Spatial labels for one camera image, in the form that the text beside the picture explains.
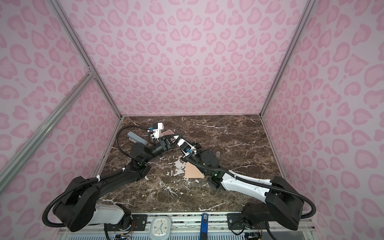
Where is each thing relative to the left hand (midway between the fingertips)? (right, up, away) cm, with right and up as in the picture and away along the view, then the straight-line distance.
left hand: (182, 135), depth 67 cm
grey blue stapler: (-36, -3, +35) cm, 50 cm away
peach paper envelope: (+3, -23, +24) cm, 34 cm away
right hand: (-1, -1, +3) cm, 3 cm away
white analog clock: (-11, -43, +3) cm, 44 cm away
